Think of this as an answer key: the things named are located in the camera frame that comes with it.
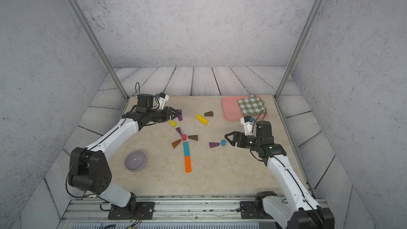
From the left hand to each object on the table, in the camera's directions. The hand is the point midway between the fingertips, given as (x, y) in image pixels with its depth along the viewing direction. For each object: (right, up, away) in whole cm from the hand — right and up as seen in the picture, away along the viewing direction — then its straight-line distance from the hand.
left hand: (181, 114), depth 83 cm
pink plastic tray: (+31, +2, +31) cm, 43 cm away
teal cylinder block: (+23, -18, +12) cm, 32 cm away
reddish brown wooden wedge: (-5, -18, +12) cm, 23 cm away
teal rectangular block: (+1, -20, +11) cm, 23 cm away
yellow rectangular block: (+10, -4, +24) cm, 27 cm away
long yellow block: (-9, -7, +21) cm, 24 cm away
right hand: (+25, -11, -6) cm, 28 cm away
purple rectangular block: (-1, -1, 0) cm, 1 cm away
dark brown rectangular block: (+6, -15, +14) cm, 21 cm away
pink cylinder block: (-1, -15, +14) cm, 20 cm away
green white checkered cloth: (+45, +5, +31) cm, 55 cm away
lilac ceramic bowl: (-25, -25, +3) cm, 36 cm away
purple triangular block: (-4, -11, +16) cm, 20 cm away
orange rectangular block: (+3, -28, +5) cm, 28 cm away
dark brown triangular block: (+15, -1, +28) cm, 31 cm away
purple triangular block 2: (+17, -19, +13) cm, 28 cm away
